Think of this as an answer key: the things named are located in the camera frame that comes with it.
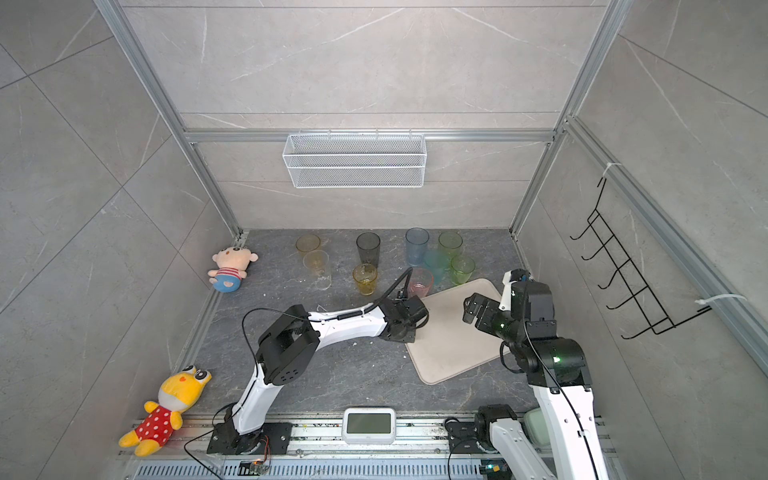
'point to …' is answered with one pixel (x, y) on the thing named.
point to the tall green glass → (450, 243)
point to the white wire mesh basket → (355, 161)
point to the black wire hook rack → (625, 270)
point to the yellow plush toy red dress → (178, 393)
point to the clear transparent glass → (317, 263)
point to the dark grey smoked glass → (368, 244)
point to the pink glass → (420, 283)
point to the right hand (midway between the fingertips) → (481, 303)
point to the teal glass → (438, 261)
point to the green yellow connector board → (495, 469)
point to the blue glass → (416, 240)
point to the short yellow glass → (365, 275)
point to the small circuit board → (257, 467)
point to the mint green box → (536, 427)
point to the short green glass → (461, 267)
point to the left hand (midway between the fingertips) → (408, 328)
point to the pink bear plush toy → (232, 266)
